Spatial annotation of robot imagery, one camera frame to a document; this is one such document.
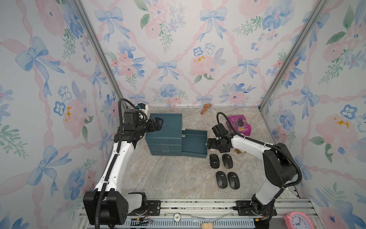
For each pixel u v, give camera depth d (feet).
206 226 2.22
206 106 3.95
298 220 2.28
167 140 2.51
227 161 2.94
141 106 2.22
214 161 2.88
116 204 1.26
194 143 3.41
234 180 2.68
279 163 1.56
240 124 3.33
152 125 2.23
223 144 2.25
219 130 2.45
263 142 1.73
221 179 2.68
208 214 2.41
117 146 1.60
